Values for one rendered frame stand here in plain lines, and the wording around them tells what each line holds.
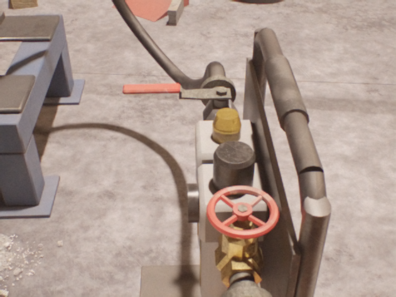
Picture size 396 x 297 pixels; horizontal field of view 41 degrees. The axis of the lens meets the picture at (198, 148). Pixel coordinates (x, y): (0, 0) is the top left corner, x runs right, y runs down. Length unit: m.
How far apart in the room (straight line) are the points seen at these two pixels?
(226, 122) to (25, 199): 0.72
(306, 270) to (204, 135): 0.25
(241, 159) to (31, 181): 0.75
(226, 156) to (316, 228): 0.15
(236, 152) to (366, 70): 1.32
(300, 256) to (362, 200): 0.83
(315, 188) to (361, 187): 0.89
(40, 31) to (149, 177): 0.50
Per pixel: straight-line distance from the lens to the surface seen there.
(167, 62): 1.28
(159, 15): 2.19
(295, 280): 0.53
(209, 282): 0.71
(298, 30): 2.10
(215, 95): 0.76
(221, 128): 0.67
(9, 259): 1.20
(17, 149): 1.19
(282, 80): 0.60
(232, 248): 0.55
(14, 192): 1.28
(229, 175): 0.58
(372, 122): 1.61
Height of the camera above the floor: 0.87
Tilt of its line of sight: 38 degrees down
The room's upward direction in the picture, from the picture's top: straight up
